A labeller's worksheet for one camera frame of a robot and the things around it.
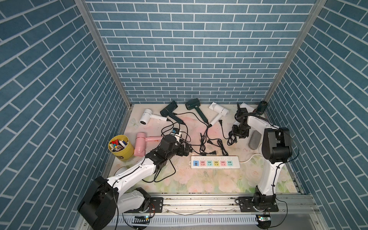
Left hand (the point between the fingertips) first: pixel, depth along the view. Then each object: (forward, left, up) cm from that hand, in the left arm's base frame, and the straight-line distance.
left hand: (188, 144), depth 83 cm
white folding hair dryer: (+34, -26, -7) cm, 43 cm away
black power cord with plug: (+11, -31, -11) cm, 34 cm away
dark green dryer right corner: (+34, -56, -3) cm, 66 cm away
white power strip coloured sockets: (-6, -17, -10) cm, 21 cm away
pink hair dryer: (+6, +31, -8) cm, 33 cm away
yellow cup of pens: (+1, +41, -3) cm, 41 cm away
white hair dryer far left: (+30, +32, -8) cm, 45 cm away
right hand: (+13, -35, -10) cm, 38 cm away
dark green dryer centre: (+42, -6, -7) cm, 43 cm away
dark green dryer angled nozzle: (+33, +15, -8) cm, 37 cm away
